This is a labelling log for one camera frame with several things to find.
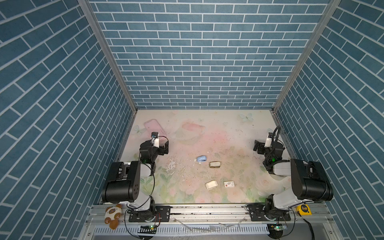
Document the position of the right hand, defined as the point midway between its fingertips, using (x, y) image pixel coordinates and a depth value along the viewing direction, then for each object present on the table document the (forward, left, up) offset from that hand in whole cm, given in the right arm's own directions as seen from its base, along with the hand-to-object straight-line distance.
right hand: (263, 139), depth 94 cm
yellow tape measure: (-37, -15, -6) cm, 40 cm away
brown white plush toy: (-48, +79, -3) cm, 92 cm away
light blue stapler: (-13, +38, -6) cm, 41 cm away
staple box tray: (-28, +32, -6) cm, 43 cm away
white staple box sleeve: (-27, +22, -6) cm, 35 cm away
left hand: (-6, +65, +2) cm, 65 cm away
